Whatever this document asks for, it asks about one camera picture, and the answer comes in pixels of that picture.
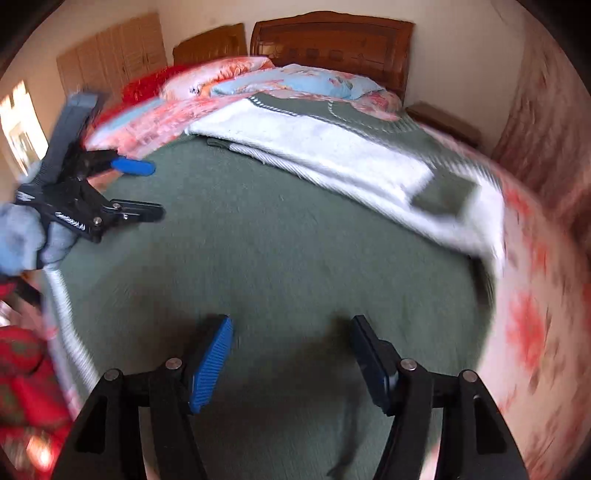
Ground green and white knit sweater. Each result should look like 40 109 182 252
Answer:
43 91 507 480

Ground grey gloved left hand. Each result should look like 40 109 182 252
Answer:
0 161 80 278

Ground red blanket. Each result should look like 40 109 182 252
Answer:
121 64 190 106

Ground pink floral pillow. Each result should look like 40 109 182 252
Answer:
159 56 274 101

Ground beige louvered wardrobe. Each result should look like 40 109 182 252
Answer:
56 11 167 105

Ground small wooden headboard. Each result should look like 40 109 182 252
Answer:
172 23 249 65

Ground pink floral bed sheet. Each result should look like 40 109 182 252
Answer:
84 90 590 479

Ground light blue floral pillow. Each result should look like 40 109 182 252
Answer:
211 64 384 100

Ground dark wooden nightstand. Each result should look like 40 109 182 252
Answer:
405 102 482 149

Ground large carved wooden headboard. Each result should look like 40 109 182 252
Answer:
249 11 415 99

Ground pink floral curtain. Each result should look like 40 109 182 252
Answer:
493 23 591 248

